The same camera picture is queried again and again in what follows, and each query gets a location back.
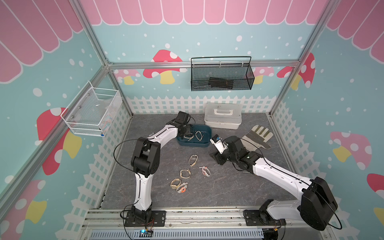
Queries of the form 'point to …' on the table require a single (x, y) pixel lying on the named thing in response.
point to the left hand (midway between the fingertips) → (186, 131)
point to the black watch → (182, 136)
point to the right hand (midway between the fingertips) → (214, 151)
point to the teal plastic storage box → (206, 130)
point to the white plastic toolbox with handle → (223, 115)
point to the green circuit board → (143, 233)
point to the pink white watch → (205, 171)
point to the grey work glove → (255, 138)
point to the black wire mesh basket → (217, 73)
